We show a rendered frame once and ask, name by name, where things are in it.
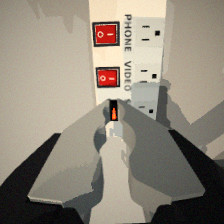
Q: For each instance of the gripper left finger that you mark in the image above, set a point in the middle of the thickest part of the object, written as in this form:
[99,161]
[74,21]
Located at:
[65,171]

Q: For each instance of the white power strip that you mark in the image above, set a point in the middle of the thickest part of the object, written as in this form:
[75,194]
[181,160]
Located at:
[127,43]

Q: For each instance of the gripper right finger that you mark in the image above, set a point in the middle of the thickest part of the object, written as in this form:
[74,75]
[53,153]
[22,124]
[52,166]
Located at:
[166,168]

